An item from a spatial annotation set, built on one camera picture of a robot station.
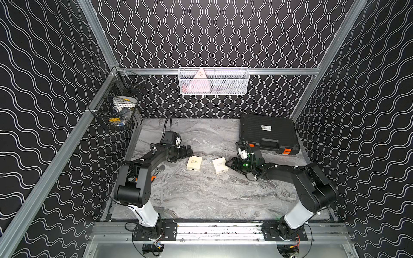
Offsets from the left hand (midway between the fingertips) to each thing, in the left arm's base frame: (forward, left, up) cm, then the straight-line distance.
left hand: (186, 151), depth 94 cm
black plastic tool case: (+19, -53, -2) cm, 56 cm away
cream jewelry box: (-5, -20, -5) cm, 21 cm away
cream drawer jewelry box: (-4, -5, -5) cm, 9 cm away
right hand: (-5, -25, -3) cm, 26 cm away
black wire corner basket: (+10, +37, +23) cm, 44 cm away
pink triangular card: (+28, -6, +28) cm, 40 cm away
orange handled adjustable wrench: (-9, +16, -8) cm, 20 cm away
